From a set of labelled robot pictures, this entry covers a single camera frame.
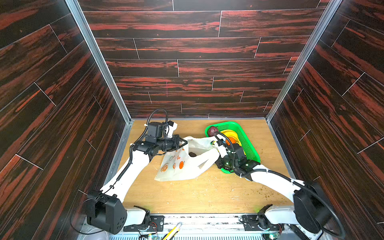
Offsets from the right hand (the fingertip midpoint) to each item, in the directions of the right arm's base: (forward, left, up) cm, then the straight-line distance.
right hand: (215, 154), depth 86 cm
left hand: (-2, +15, +14) cm, 21 cm away
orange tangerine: (+15, -13, -5) cm, 20 cm away
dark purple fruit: (+3, +14, -5) cm, 15 cm away
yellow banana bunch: (+20, -13, -5) cm, 24 cm away
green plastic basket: (+6, -23, -5) cm, 24 cm away
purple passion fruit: (+19, +1, 0) cm, 19 cm away
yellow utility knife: (-39, +23, -9) cm, 46 cm away
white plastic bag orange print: (-10, +15, +9) cm, 20 cm away
